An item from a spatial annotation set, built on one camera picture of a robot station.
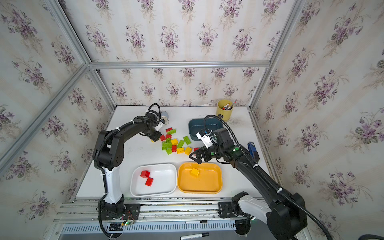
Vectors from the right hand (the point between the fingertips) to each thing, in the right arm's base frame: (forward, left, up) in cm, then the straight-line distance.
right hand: (194, 153), depth 75 cm
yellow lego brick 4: (+11, +4, -16) cm, 19 cm away
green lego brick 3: (+15, +18, -16) cm, 28 cm away
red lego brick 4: (+21, +21, -16) cm, 34 cm away
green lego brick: (+26, +16, -16) cm, 35 cm away
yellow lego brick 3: (+11, +9, -16) cm, 21 cm away
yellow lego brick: (-3, 0, -16) cm, 16 cm away
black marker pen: (-32, +1, -17) cm, 36 cm away
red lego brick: (-8, +26, -17) cm, 32 cm away
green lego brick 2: (+20, +5, -18) cm, 27 cm away
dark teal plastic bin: (+32, -2, -16) cm, 36 cm away
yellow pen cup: (+38, -23, -6) cm, 45 cm away
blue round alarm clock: (+36, +21, -10) cm, 43 cm away
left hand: (+23, +27, -14) cm, 38 cm away
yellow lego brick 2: (+18, +13, -16) cm, 27 cm away
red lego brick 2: (-5, +28, -14) cm, 31 cm away
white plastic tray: (-8, +17, -17) cm, 25 cm away
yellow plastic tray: (-8, -8, -17) cm, 21 cm away
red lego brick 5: (+13, +13, -16) cm, 25 cm away
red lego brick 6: (+12, -1, -15) cm, 19 cm away
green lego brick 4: (+17, +9, -17) cm, 25 cm away
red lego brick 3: (+28, +18, -16) cm, 37 cm away
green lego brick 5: (+12, +16, -17) cm, 27 cm away
